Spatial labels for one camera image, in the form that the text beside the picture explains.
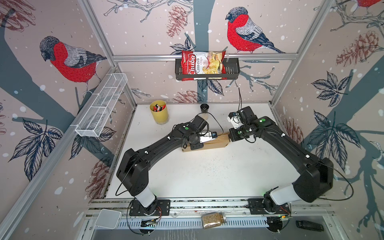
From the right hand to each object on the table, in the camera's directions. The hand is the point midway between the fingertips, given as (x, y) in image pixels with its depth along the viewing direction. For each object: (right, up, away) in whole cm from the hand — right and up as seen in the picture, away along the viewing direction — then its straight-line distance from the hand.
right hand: (227, 138), depth 81 cm
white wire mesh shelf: (-67, +12, -8) cm, 69 cm away
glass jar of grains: (-10, -35, -15) cm, 39 cm away
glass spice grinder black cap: (-11, +18, +22) cm, 31 cm away
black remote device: (+34, -37, -15) cm, 52 cm away
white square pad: (-60, -37, -11) cm, 71 cm away
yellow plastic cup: (-43, +16, +20) cm, 50 cm away
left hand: (-16, -1, +2) cm, 16 cm away
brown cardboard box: (-3, -1, +1) cm, 3 cm away
